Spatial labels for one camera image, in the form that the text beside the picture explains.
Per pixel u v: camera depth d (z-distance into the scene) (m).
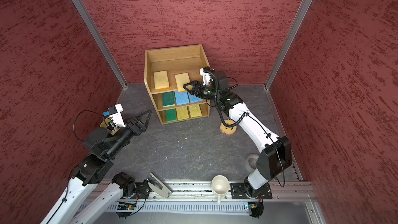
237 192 0.74
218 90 0.57
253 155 0.83
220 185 0.76
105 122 0.84
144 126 0.56
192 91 0.65
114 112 0.54
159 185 0.76
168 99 0.87
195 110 1.01
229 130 0.92
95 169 0.46
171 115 0.97
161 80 0.77
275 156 0.42
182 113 1.00
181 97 0.90
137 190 0.73
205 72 0.68
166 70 0.82
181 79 0.77
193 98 0.89
